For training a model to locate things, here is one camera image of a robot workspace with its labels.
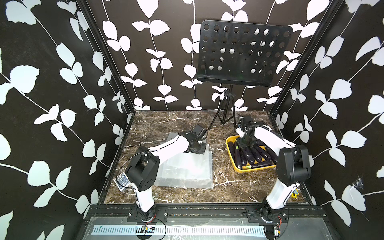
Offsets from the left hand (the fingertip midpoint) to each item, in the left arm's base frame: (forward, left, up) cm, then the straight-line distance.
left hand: (203, 147), depth 89 cm
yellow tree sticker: (-27, -49, -7) cm, 56 cm away
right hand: (+4, -25, -1) cm, 25 cm away
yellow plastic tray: (-14, -24, -3) cm, 28 cm away
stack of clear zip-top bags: (-10, +9, -10) cm, 16 cm away
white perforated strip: (-40, +15, -9) cm, 44 cm away
